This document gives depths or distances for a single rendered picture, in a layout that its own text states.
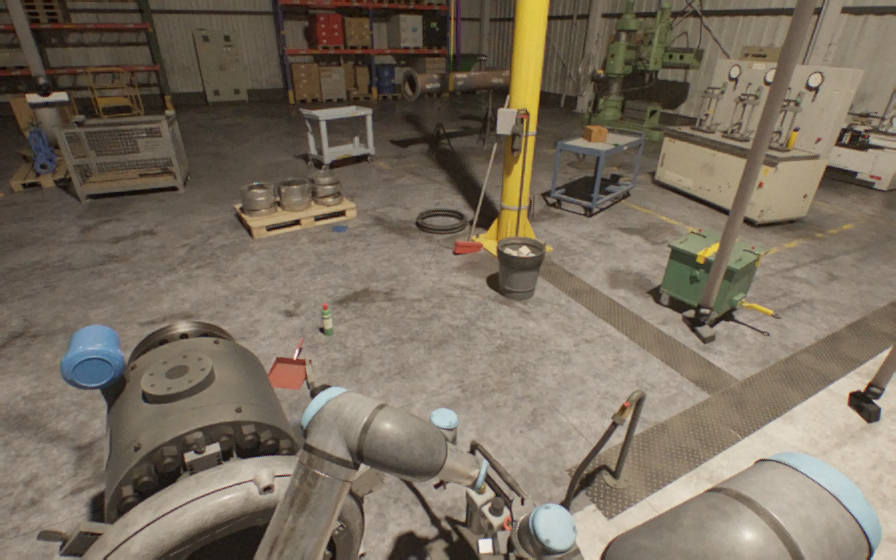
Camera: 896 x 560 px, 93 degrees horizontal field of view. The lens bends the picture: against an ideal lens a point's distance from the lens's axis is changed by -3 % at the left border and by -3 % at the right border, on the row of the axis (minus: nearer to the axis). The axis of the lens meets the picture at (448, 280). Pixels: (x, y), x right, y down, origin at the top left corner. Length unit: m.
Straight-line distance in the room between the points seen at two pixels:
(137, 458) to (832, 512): 1.51
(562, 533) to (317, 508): 0.48
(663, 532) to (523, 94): 3.86
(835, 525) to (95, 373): 1.78
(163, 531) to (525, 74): 3.81
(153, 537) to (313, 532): 0.46
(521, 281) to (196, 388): 2.58
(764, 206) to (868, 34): 5.64
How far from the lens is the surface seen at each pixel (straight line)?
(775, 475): 0.57
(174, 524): 1.24
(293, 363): 3.09
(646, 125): 11.51
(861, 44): 11.29
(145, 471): 1.56
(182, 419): 1.57
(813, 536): 0.55
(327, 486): 0.88
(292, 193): 5.25
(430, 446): 0.87
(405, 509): 2.27
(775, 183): 6.21
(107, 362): 1.78
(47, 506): 2.89
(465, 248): 4.37
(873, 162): 9.61
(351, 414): 0.86
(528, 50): 4.13
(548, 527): 1.03
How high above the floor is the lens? 1.89
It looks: 29 degrees down
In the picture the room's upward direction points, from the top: 1 degrees clockwise
